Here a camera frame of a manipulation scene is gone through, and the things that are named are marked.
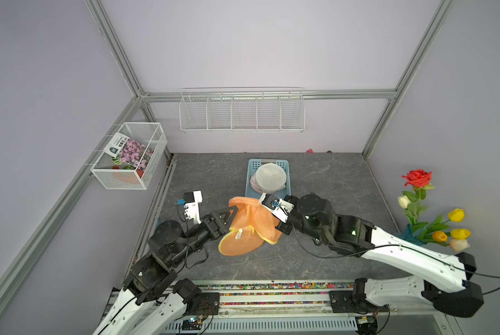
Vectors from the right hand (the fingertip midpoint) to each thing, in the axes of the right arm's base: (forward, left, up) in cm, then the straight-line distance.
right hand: (269, 201), depth 63 cm
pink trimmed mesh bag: (+28, +4, -30) cm, 41 cm away
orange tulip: (-11, -48, -2) cm, 49 cm away
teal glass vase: (-5, -49, -16) cm, 52 cm away
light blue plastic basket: (+39, +6, -28) cm, 48 cm away
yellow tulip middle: (-10, -54, -2) cm, 55 cm away
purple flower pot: (+19, +48, +1) cm, 52 cm away
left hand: (-5, +10, +1) cm, 11 cm away
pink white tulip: (-13, -53, -3) cm, 55 cm away
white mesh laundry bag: (+33, -2, -30) cm, 45 cm away
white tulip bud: (+2, -45, -5) cm, 45 cm away
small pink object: (+55, -28, -33) cm, 70 cm away
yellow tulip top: (-4, -58, -3) cm, 58 cm away
